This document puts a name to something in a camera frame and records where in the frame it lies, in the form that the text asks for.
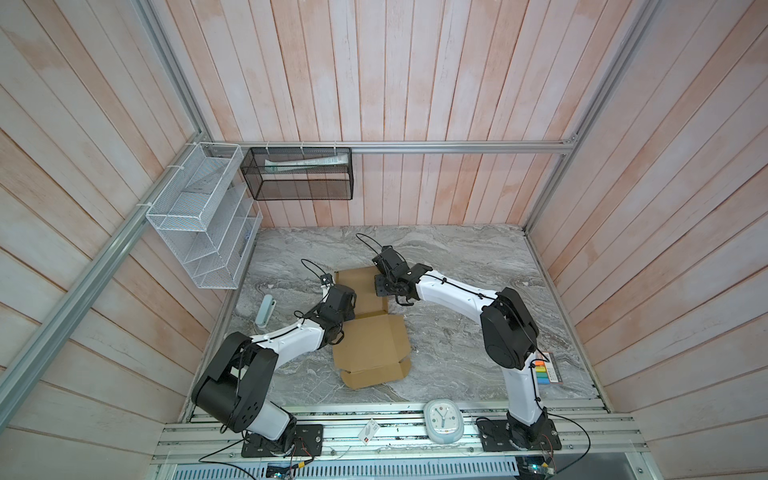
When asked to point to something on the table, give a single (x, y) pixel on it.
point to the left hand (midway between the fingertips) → (341, 306)
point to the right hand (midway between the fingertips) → (382, 283)
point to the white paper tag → (368, 431)
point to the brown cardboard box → (376, 344)
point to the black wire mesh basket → (326, 183)
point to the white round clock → (444, 421)
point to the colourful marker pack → (547, 373)
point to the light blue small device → (266, 310)
